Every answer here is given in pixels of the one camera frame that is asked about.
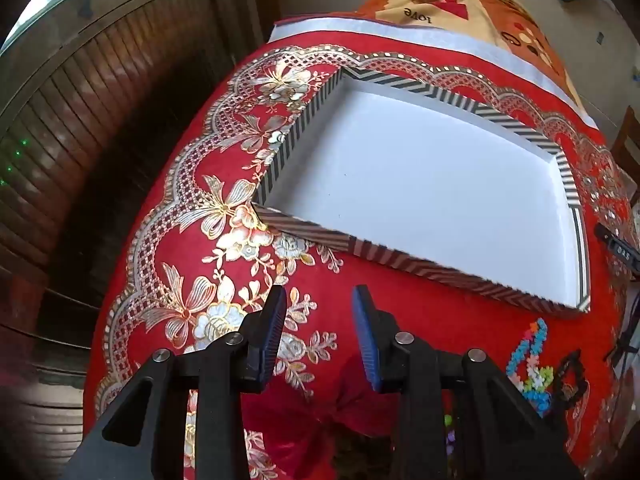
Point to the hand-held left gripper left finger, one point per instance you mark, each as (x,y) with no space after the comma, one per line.
(272,332)

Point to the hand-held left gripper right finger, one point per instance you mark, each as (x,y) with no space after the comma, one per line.
(364,340)

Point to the red scrunchie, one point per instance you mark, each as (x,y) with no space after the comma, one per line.
(310,400)

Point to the striped rim white tray box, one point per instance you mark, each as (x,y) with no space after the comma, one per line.
(415,180)

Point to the wooden chair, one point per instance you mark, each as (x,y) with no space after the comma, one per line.
(627,145)

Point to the red floral tablecloth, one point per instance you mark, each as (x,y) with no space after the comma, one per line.
(210,240)

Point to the wooden slatted shutter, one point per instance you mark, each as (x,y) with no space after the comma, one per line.
(100,125)

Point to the orange printed blanket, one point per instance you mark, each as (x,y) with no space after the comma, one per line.
(475,10)

